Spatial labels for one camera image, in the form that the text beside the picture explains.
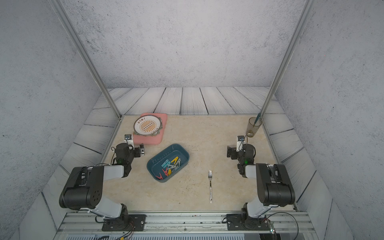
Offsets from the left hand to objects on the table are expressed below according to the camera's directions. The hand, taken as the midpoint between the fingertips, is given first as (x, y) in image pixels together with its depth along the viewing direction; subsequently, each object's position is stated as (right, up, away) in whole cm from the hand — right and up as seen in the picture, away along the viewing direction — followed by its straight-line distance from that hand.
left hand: (137, 143), depth 95 cm
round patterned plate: (0, +12, +20) cm, 23 cm away
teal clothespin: (+19, -12, -1) cm, 22 cm away
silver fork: (+45, -18, -5) cm, 49 cm away
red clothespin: (+19, -16, -5) cm, 26 cm away
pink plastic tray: (+10, +1, +12) cm, 15 cm away
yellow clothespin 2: (+22, -16, -6) cm, 28 cm away
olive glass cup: (+75, +7, +9) cm, 76 cm away
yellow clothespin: (+24, -10, 0) cm, 26 cm away
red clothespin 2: (+17, -19, -8) cm, 26 cm away
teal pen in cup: (+78, +16, +7) cm, 80 cm away
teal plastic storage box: (+11, -13, -2) cm, 17 cm away
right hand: (+63, -1, 0) cm, 63 cm away
